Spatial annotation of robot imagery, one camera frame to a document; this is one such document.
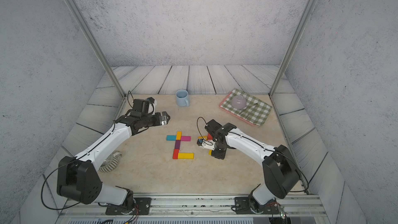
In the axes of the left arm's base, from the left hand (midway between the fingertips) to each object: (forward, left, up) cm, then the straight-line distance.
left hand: (165, 117), depth 86 cm
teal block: (-2, 0, -18) cm, 18 cm away
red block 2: (-4, -24, -16) cm, 29 cm away
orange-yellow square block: (-2, -5, -16) cm, 17 cm away
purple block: (-7, -5, -17) cm, 19 cm away
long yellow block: (-14, -8, -17) cm, 24 cm away
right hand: (-16, -29, -10) cm, 34 cm away
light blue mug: (+25, -6, -11) cm, 29 cm away
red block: (-13, -4, -17) cm, 22 cm away
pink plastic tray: (+10, -48, -16) cm, 51 cm away
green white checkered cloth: (+16, -57, -16) cm, 61 cm away
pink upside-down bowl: (+23, -46, -13) cm, 53 cm away
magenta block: (-3, -10, -17) cm, 20 cm away
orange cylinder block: (-4, -21, -16) cm, 27 cm away
